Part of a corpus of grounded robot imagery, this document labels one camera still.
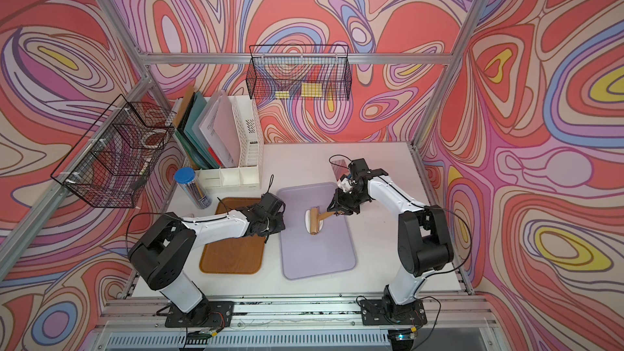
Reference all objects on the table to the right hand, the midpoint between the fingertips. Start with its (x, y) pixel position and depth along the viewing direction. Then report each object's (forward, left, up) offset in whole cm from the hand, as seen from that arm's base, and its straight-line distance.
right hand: (334, 216), depth 86 cm
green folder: (+23, +52, +19) cm, 60 cm away
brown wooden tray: (-10, +33, -8) cm, 36 cm away
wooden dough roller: (+3, +7, -6) cm, 9 cm away
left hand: (+1, +18, -7) cm, 20 cm away
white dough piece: (+2, +10, -7) cm, 12 cm away
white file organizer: (+48, +38, +1) cm, 61 cm away
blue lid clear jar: (+11, +51, +12) cm, 54 cm away
